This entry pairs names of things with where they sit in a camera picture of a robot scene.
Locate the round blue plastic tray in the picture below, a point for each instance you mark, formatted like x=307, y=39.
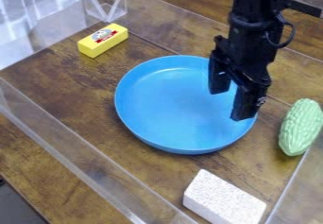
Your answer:
x=168, y=110

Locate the green bitter gourd toy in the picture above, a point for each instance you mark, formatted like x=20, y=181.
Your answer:
x=300, y=127

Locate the yellow butter block toy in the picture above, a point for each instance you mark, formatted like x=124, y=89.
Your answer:
x=102, y=40

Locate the white speckled foam block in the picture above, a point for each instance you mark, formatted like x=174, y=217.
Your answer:
x=220, y=202

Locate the clear acrylic corner bracket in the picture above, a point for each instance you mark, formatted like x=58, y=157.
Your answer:
x=106, y=12

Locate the clear acrylic enclosure wall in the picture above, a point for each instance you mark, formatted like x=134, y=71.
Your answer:
x=82, y=168

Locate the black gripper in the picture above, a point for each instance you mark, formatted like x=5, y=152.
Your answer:
x=259, y=32

